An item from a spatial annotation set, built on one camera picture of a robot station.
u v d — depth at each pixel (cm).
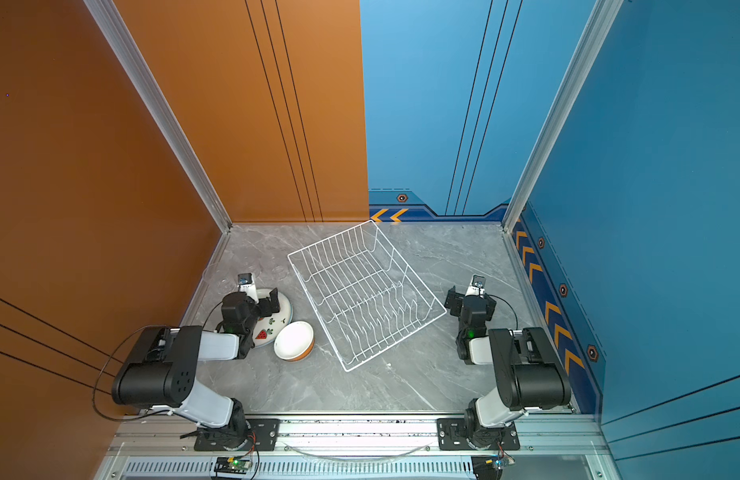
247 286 82
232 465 70
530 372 45
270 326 89
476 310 70
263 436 74
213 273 108
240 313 73
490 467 71
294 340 86
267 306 87
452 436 72
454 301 85
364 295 97
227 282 98
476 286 79
